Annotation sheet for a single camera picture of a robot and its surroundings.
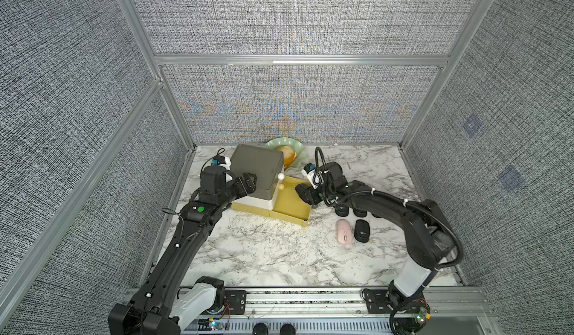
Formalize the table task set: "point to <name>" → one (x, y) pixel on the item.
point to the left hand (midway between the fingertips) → (252, 177)
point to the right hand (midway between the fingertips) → (303, 186)
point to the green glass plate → (298, 146)
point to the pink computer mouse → (344, 232)
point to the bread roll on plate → (289, 155)
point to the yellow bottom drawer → (288, 206)
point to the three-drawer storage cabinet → (267, 163)
